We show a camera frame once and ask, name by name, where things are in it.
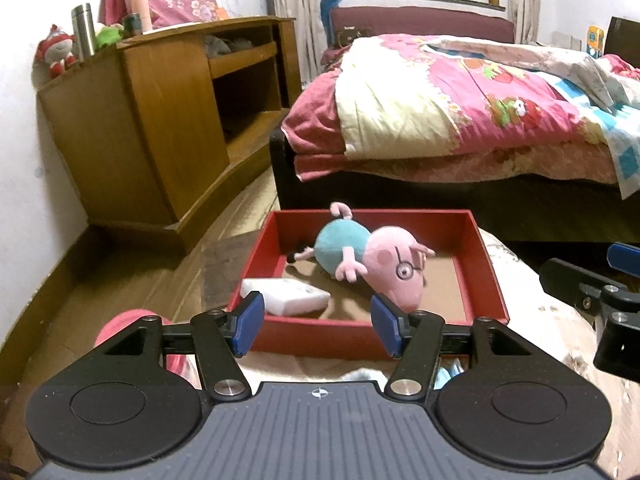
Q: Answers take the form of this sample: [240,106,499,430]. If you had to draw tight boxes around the pink floral quilt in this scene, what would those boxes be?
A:
[334,34,639,198]

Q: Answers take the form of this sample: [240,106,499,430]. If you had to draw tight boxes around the green plush toy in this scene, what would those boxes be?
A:
[94,24,125,51]

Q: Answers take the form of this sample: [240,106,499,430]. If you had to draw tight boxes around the beige window curtain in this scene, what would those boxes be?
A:
[271,0,328,86]

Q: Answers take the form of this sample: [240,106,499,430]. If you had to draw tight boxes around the red open box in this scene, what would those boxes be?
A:
[226,208,511,361]

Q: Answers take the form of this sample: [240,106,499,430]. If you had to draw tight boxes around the pink pig plush toy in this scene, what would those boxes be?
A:
[286,202,435,312]

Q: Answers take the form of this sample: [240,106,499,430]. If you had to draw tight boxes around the red bed blanket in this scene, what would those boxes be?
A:
[281,68,617,184]

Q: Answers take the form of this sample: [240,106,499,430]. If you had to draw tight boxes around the pink cylinder cup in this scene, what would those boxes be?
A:
[130,0,152,34]

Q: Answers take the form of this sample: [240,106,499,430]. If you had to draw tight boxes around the steel thermos bottle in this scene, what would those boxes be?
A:
[72,3,96,62]

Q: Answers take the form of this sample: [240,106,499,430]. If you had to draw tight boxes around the white sponge block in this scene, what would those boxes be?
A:
[240,278,331,316]

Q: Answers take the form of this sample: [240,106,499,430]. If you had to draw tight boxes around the pink lid plastic jar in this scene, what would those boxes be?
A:
[93,308,202,390]

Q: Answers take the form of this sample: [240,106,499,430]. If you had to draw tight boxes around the red santa plush doll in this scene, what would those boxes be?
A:
[35,24,77,79]

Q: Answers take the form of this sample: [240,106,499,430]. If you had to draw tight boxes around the wooden tv cabinet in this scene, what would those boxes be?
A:
[38,16,302,254]

